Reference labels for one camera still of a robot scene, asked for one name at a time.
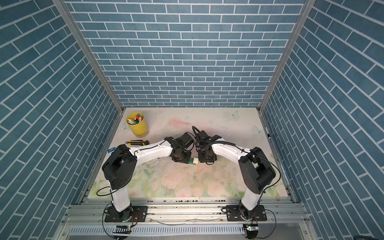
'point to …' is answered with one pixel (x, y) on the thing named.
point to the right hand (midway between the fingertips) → (203, 160)
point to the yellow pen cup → (137, 123)
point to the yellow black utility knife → (138, 142)
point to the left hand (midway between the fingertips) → (191, 162)
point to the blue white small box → (111, 150)
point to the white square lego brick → (195, 160)
